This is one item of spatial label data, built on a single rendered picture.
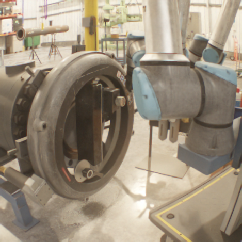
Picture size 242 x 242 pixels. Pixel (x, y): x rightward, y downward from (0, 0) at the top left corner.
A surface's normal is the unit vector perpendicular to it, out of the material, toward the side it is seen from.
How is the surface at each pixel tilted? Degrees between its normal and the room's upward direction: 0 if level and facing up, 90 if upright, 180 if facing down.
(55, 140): 90
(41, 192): 90
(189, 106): 105
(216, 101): 96
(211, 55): 95
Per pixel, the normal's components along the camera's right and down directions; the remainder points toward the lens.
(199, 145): -0.68, -0.08
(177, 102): 0.12, 0.44
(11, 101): -0.45, -0.29
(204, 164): -0.86, 0.19
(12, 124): 0.84, 0.17
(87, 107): -0.54, 0.25
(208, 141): -0.45, -0.03
